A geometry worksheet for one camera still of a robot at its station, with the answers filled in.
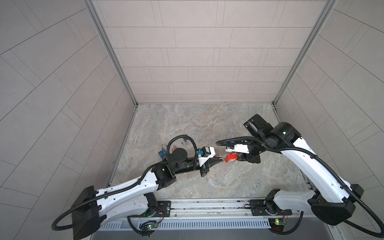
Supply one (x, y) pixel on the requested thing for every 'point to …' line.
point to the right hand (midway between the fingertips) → (238, 154)
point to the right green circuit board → (277, 224)
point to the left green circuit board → (152, 225)
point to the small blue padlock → (185, 139)
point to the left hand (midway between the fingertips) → (223, 161)
